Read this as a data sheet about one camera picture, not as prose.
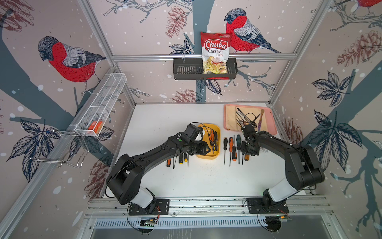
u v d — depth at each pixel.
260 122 1.08
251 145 0.74
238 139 0.97
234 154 0.90
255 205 0.73
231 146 0.95
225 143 0.97
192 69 1.07
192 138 0.66
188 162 0.90
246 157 0.89
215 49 0.82
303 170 0.46
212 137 1.00
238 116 1.11
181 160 0.88
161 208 0.73
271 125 1.07
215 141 0.98
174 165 0.88
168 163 0.87
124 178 0.43
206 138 1.00
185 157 0.90
